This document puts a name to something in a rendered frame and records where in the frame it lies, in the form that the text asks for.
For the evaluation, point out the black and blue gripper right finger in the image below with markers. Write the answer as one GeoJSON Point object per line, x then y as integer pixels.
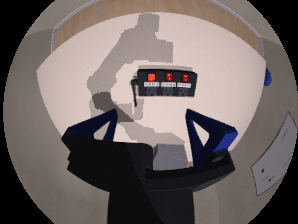
{"type": "Point", "coordinates": [221, 136]}

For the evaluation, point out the black power strip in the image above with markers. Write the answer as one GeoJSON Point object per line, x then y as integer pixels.
{"type": "Point", "coordinates": [164, 82]}

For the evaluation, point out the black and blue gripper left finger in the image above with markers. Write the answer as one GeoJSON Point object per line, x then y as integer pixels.
{"type": "Point", "coordinates": [88, 127]}

